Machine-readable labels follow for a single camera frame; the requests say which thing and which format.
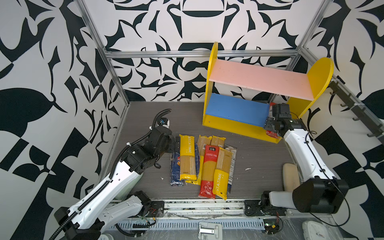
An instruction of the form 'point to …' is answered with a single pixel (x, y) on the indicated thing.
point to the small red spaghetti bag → (269, 133)
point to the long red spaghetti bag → (208, 171)
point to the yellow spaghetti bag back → (217, 141)
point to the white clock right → (313, 230)
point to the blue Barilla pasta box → (175, 167)
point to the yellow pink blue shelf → (237, 95)
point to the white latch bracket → (210, 231)
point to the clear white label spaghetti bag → (234, 150)
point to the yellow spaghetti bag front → (222, 173)
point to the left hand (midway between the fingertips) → (170, 135)
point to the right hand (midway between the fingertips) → (277, 124)
